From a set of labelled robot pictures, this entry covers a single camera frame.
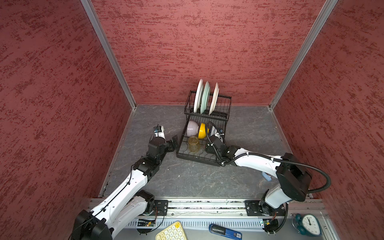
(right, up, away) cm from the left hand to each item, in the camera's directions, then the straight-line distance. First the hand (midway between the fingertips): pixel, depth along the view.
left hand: (169, 139), depth 81 cm
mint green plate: (+20, +23, -4) cm, 30 cm away
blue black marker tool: (+26, -39, -16) cm, 49 cm away
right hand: (+23, -5, +7) cm, 24 cm away
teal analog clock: (+67, -37, -14) cm, 78 cm away
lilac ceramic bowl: (+12, +5, +13) cm, 19 cm away
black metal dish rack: (+22, +14, +4) cm, 26 cm away
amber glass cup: (+13, -5, +13) cm, 19 cm away
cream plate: (+24, +22, -5) cm, 33 cm away
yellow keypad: (+5, -40, -15) cm, 43 cm away
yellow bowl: (+19, +2, +15) cm, 24 cm away
